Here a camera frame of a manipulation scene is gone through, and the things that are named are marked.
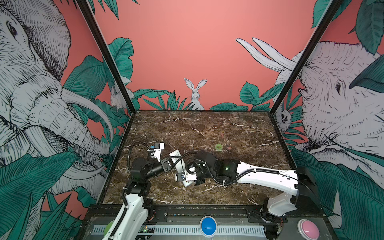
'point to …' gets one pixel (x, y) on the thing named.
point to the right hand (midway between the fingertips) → (181, 172)
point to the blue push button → (208, 226)
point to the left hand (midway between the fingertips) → (180, 158)
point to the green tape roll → (218, 147)
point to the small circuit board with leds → (147, 229)
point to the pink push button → (308, 230)
